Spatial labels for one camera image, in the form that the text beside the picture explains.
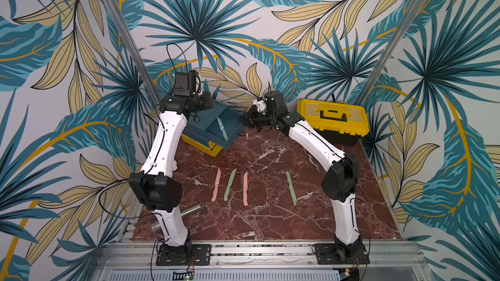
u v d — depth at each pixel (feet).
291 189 2.96
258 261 2.40
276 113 2.18
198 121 2.18
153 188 1.48
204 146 3.13
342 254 2.13
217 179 3.05
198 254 2.42
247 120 2.41
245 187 2.97
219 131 3.01
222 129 3.04
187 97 1.93
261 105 2.60
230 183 3.03
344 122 3.13
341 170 1.71
